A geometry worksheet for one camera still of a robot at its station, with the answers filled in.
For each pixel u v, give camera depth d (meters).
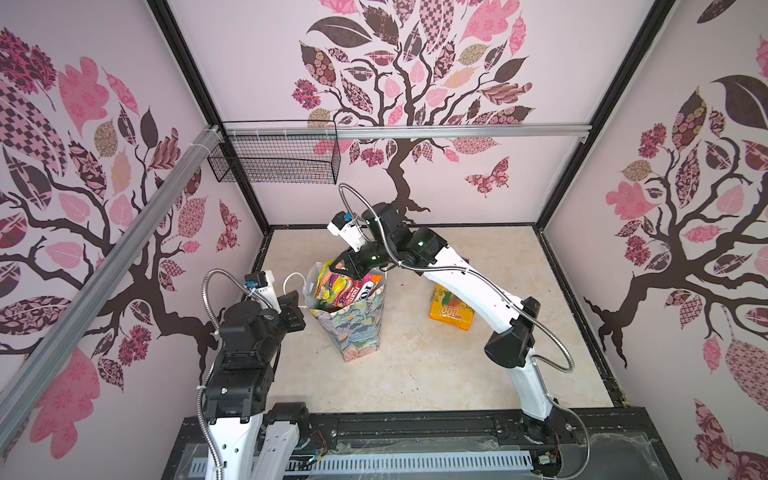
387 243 0.55
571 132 1.00
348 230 0.63
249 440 0.42
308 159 0.80
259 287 0.54
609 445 0.72
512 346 0.48
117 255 0.56
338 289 0.71
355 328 0.76
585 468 0.68
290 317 0.58
